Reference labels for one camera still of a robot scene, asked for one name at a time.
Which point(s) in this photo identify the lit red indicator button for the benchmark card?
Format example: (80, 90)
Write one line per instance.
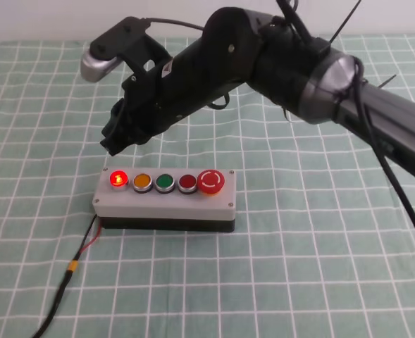
(118, 179)

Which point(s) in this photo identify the dark red push button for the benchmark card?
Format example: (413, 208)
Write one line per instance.
(187, 184)

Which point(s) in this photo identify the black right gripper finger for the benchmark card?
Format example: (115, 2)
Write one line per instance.
(110, 129)
(120, 136)

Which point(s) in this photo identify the cyan checked tablecloth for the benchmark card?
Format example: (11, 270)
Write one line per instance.
(321, 247)

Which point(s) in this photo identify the yellow push button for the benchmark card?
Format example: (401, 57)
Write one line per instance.
(142, 183)

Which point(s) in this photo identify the green push button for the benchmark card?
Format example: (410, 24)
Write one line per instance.
(165, 183)

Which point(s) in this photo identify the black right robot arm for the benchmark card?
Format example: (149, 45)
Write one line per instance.
(275, 56)

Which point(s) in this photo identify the grey button switch box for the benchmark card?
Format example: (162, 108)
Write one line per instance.
(197, 212)

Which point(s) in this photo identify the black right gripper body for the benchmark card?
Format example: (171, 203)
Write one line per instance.
(202, 73)

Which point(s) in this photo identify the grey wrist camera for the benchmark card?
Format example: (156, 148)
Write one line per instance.
(126, 42)

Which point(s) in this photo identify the red emergency stop button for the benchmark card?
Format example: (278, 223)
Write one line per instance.
(210, 181)

